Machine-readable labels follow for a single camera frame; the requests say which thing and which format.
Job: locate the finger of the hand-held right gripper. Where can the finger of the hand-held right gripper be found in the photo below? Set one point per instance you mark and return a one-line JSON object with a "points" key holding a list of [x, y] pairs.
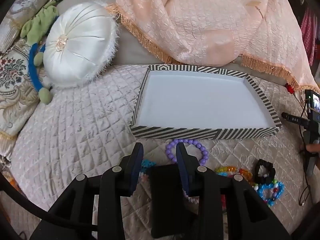
{"points": [[292, 118]]}

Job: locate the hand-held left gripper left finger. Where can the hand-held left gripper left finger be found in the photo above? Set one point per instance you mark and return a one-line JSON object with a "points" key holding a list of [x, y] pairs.
{"points": [[136, 170]]}

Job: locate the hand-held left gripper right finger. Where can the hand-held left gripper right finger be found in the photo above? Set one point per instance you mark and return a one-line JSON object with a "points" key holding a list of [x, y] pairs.
{"points": [[183, 172]]}

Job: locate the black rectangular box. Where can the black rectangular box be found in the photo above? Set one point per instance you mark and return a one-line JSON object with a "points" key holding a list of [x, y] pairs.
{"points": [[165, 200]]}

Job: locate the black scrunchie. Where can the black scrunchie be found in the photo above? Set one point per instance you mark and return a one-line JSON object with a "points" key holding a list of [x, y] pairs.
{"points": [[271, 170]]}

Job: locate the striped black and white tray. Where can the striped black and white tray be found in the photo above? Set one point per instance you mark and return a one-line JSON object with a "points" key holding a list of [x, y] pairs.
{"points": [[200, 100]]}

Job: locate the person's right hand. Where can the person's right hand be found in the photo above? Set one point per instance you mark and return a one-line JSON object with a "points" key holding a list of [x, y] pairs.
{"points": [[313, 148]]}

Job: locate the small red object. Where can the small red object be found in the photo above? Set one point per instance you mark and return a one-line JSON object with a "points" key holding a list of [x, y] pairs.
{"points": [[289, 88]]}

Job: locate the quilted cream bedspread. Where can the quilted cream bedspread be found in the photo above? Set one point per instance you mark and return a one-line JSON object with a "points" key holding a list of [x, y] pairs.
{"points": [[75, 130]]}

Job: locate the pink hanging clothes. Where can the pink hanging clothes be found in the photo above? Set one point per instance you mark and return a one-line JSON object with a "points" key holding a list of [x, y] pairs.
{"points": [[306, 27]]}

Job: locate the white round satin cushion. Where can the white round satin cushion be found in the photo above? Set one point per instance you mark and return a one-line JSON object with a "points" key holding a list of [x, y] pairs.
{"points": [[80, 45]]}

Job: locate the peach fringed blanket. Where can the peach fringed blanket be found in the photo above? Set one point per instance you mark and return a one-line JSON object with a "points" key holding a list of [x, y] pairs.
{"points": [[200, 17]]}

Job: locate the floral embroidered cushion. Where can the floral embroidered cushion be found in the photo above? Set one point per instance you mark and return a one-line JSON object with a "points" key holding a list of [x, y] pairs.
{"points": [[15, 80]]}

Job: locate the green and blue plush toy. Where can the green and blue plush toy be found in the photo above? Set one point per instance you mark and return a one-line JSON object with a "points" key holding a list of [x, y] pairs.
{"points": [[40, 22]]}

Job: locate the beige ornate patterned cushion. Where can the beige ornate patterned cushion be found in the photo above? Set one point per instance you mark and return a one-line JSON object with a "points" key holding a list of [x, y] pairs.
{"points": [[22, 7]]}

